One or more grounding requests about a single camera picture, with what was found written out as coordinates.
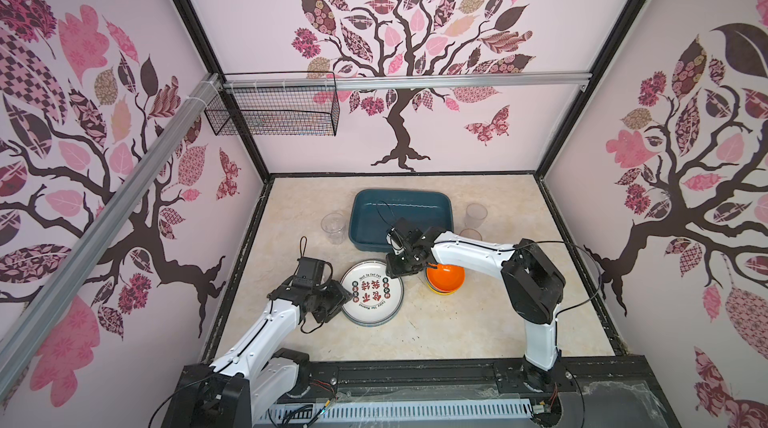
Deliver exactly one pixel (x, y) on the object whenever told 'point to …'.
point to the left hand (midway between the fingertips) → (349, 304)
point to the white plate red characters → (376, 299)
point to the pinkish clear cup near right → (471, 233)
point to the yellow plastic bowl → (431, 287)
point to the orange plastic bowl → (446, 277)
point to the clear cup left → (333, 224)
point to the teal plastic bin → (373, 211)
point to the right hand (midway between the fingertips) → (388, 268)
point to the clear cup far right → (475, 214)
